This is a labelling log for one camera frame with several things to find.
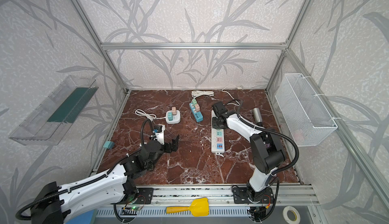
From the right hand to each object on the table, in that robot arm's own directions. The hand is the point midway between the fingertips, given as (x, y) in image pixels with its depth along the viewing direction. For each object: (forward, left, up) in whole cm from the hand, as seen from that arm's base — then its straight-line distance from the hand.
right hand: (218, 119), depth 95 cm
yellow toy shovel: (-45, +11, -6) cm, 47 cm away
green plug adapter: (+15, +16, -1) cm, 22 cm away
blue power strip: (+6, +13, -4) cm, 15 cm away
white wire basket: (-18, -34, +28) cm, 48 cm away
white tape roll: (-50, -29, -6) cm, 57 cm away
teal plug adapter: (+3, +31, 0) cm, 31 cm away
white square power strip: (+4, +28, -5) cm, 29 cm away
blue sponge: (-49, +60, -2) cm, 78 cm away
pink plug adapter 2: (+10, +13, -1) cm, 17 cm away
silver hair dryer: (+6, -28, -5) cm, 29 cm away
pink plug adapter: (+7, +29, -1) cm, 30 cm away
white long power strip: (-11, +1, -4) cm, 12 cm away
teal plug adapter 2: (-14, +66, -4) cm, 68 cm away
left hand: (-13, +25, +10) cm, 30 cm away
